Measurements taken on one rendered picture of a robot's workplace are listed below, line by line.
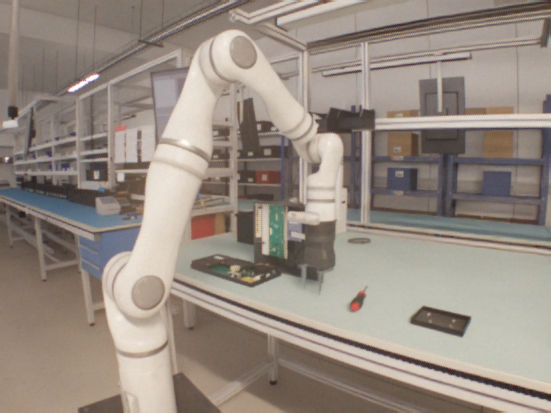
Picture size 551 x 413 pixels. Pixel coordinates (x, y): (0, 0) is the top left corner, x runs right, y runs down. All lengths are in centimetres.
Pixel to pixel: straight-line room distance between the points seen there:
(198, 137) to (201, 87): 12
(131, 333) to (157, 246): 16
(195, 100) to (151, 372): 47
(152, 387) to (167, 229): 27
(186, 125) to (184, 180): 9
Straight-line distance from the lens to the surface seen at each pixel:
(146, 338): 58
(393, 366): 70
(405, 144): 458
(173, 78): 223
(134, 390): 63
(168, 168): 53
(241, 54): 60
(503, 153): 439
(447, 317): 79
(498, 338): 75
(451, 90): 269
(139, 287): 52
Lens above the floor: 132
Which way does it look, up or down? 7 degrees down
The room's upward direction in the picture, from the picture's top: straight up
